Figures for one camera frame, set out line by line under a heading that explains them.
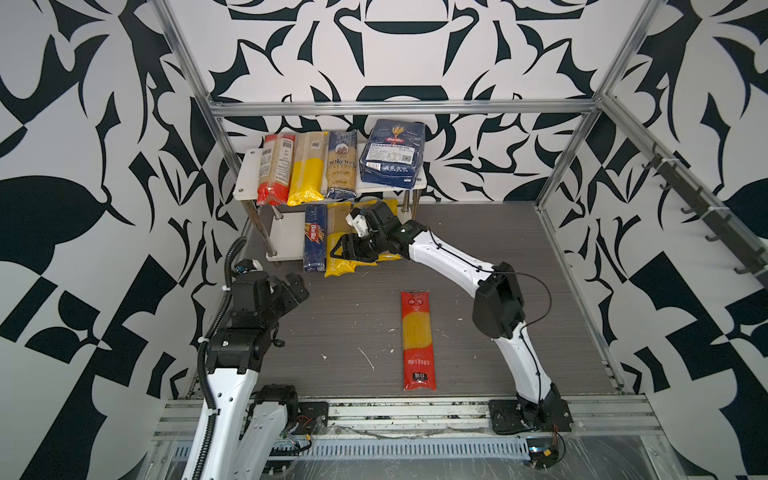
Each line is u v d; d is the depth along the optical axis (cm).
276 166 77
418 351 83
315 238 97
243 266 63
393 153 74
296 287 66
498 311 55
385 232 70
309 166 79
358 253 77
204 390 43
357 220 82
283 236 102
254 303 52
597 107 90
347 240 77
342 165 78
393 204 108
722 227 55
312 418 73
